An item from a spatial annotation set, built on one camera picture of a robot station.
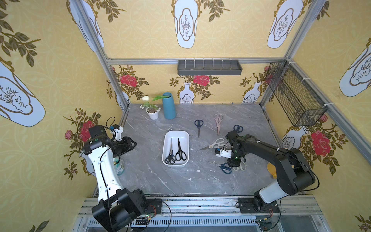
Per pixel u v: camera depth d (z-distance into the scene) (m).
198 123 1.09
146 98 0.90
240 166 0.86
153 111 1.06
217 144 0.97
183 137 0.98
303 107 0.73
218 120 1.10
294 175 0.44
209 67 0.92
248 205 0.73
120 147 0.64
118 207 0.43
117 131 0.69
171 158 0.90
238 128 1.06
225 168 0.86
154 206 0.73
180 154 0.92
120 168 0.82
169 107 1.01
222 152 0.82
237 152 0.72
